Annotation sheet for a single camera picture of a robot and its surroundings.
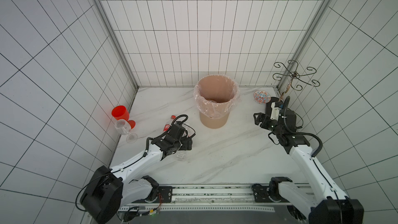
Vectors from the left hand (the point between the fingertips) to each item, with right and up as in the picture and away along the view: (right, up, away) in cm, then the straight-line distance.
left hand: (183, 144), depth 85 cm
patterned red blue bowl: (+55, +27, +27) cm, 67 cm away
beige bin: (+18, +10, +12) cm, 24 cm away
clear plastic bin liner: (+19, +28, +15) cm, 37 cm away
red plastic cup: (-36, +18, 0) cm, 40 cm away
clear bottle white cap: (-1, -5, -4) cm, 6 cm away
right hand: (+43, +18, -3) cm, 47 cm away
